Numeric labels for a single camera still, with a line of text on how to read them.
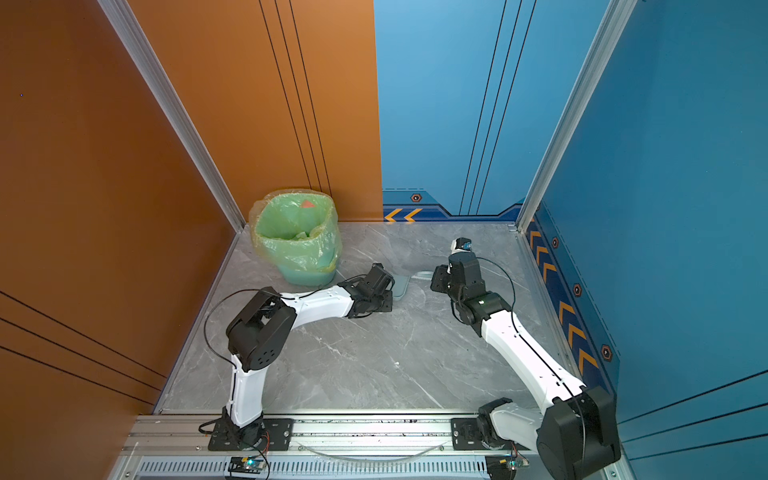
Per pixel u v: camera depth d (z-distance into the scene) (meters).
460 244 0.71
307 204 0.97
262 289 0.55
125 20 0.70
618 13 0.70
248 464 0.71
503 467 0.70
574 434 0.39
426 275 0.85
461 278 0.61
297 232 1.06
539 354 0.46
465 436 0.72
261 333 0.52
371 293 0.75
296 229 1.05
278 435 0.74
